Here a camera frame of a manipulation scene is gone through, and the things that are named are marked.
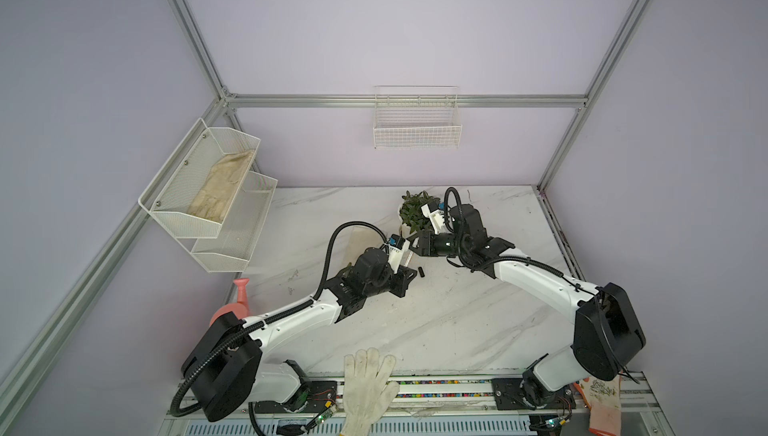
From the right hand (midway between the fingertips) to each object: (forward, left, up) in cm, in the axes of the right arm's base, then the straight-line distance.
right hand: (405, 242), depth 79 cm
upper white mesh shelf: (+8, +56, +12) cm, 58 cm away
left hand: (-6, -2, -6) cm, 9 cm away
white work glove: (-33, +10, -21) cm, 40 cm away
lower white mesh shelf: (+2, +53, -8) cm, 53 cm away
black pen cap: (+2, -5, -20) cm, 21 cm away
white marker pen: (-5, -1, -1) cm, 5 cm away
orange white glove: (-33, -48, -20) cm, 62 cm away
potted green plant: (+13, -2, -3) cm, 13 cm away
